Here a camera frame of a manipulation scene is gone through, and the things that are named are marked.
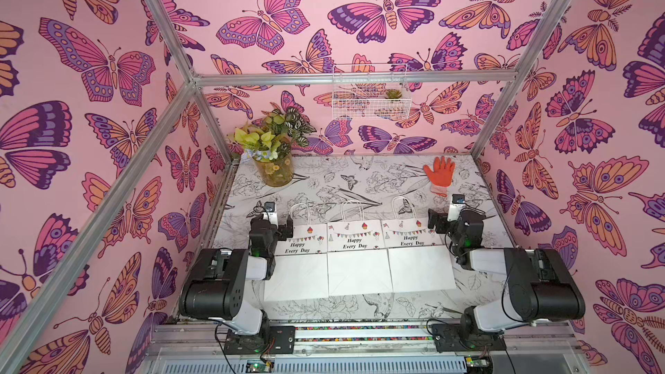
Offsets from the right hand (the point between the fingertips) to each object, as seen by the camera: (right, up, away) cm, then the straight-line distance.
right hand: (446, 209), depth 94 cm
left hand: (-61, -2, +1) cm, 61 cm away
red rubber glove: (+5, +11, +19) cm, 22 cm away
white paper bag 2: (-32, -18, -5) cm, 37 cm away
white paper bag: (-12, -16, -8) cm, 22 cm away
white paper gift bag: (-52, -19, -8) cm, 55 cm away
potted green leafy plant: (-64, +25, -2) cm, 68 cm away
